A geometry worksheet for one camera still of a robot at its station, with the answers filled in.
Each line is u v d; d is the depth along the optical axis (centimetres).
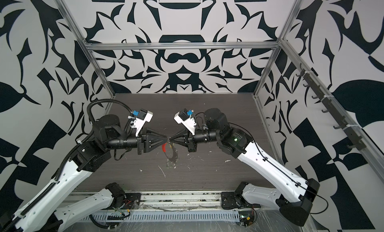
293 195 39
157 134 56
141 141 49
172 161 64
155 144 53
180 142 57
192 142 50
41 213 38
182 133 54
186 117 50
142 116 50
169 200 76
